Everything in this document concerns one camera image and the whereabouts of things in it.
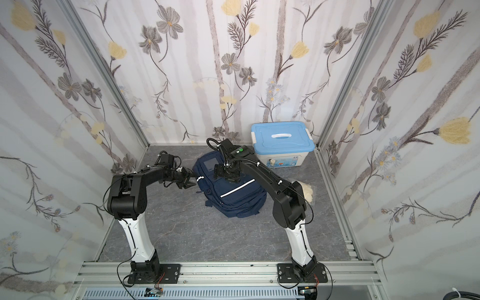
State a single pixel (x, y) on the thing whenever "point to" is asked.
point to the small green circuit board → (154, 292)
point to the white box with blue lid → (282, 144)
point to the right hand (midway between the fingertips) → (222, 174)
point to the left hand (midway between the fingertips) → (200, 175)
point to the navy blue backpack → (246, 199)
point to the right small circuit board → (307, 289)
